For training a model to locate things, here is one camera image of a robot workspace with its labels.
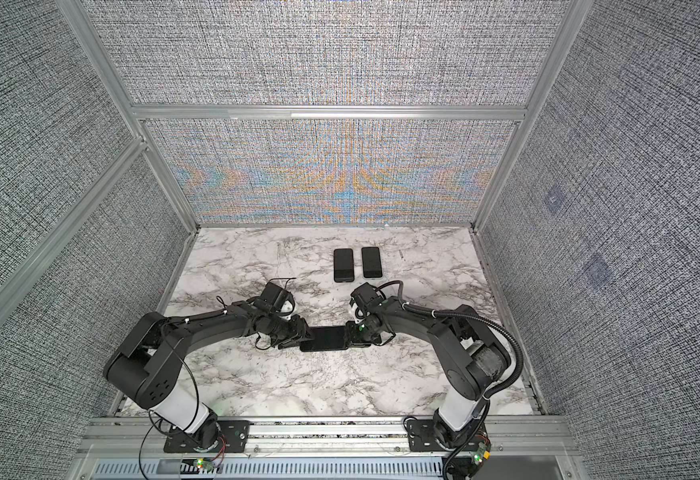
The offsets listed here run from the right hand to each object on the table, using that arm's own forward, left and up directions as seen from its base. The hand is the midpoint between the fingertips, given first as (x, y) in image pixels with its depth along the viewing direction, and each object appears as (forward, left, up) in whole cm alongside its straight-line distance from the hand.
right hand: (348, 345), depth 89 cm
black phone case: (+28, +2, +3) cm, 29 cm away
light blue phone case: (+32, -8, +2) cm, 33 cm away
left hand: (+1, +11, +2) cm, 11 cm away
